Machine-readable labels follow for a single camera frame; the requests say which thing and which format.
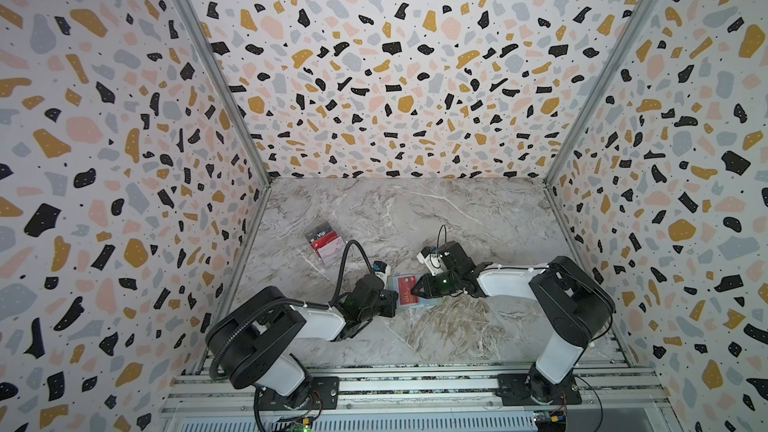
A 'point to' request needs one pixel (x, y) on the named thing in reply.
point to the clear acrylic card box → (327, 244)
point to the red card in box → (323, 240)
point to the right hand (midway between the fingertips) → (412, 288)
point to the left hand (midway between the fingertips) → (406, 292)
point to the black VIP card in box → (318, 231)
